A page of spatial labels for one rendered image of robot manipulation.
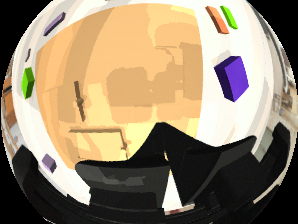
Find green flat block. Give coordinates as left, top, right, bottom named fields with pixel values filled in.
left=21, top=67, right=35, bottom=100

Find purple square block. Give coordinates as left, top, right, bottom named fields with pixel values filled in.
left=213, top=56, right=249, bottom=103

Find purple cube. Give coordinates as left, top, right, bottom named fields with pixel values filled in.
left=41, top=153, right=57, bottom=175

